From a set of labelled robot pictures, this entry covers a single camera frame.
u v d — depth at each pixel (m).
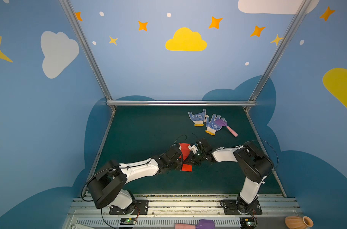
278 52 0.86
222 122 1.11
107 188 0.43
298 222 0.64
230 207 0.73
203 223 0.69
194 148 0.89
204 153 0.76
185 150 0.99
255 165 0.50
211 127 1.10
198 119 1.14
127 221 0.72
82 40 0.80
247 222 0.71
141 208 0.75
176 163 0.73
